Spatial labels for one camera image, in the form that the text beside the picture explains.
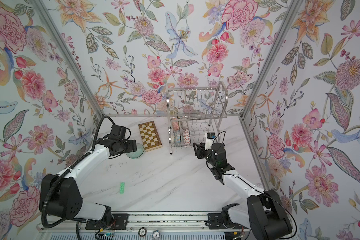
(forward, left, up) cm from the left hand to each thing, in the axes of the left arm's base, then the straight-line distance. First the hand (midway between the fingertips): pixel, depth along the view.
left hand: (133, 146), depth 88 cm
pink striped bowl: (+17, -31, 0) cm, 35 cm away
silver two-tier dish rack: (+41, -39, -12) cm, 58 cm away
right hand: (0, -37, +4) cm, 37 cm away
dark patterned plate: (+5, -26, +1) cm, 27 cm away
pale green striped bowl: (-1, -1, -7) cm, 7 cm away
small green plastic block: (-20, +5, -11) cm, 23 cm away
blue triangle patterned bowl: (+5, -31, +2) cm, 32 cm away
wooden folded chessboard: (+13, -8, -9) cm, 18 cm away
